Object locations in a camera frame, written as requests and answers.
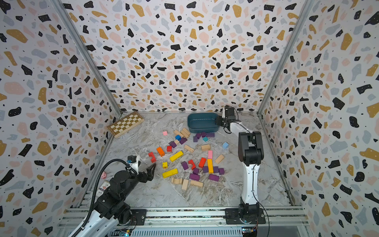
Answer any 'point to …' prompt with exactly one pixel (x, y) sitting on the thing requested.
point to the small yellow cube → (165, 165)
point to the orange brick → (160, 151)
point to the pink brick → (210, 154)
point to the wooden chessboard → (130, 120)
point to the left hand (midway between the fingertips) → (149, 163)
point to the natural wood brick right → (220, 158)
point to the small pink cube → (165, 133)
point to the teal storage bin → (203, 122)
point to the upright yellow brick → (210, 166)
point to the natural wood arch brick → (176, 180)
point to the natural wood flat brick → (197, 183)
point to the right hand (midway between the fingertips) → (219, 118)
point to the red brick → (202, 163)
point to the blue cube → (178, 137)
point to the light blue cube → (225, 145)
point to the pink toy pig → (103, 175)
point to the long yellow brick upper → (176, 156)
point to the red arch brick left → (153, 157)
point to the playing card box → (100, 191)
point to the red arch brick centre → (191, 162)
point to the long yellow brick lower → (170, 173)
